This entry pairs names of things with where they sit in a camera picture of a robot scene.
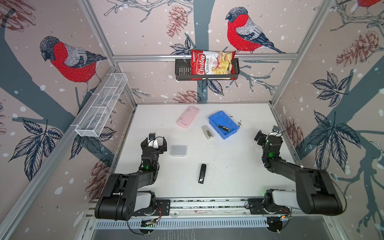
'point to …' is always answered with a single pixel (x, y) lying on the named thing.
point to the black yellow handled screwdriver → (224, 128)
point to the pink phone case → (187, 116)
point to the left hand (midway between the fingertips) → (154, 137)
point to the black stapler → (202, 174)
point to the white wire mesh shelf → (95, 119)
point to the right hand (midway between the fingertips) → (267, 134)
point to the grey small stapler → (207, 133)
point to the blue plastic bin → (221, 118)
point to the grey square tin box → (178, 150)
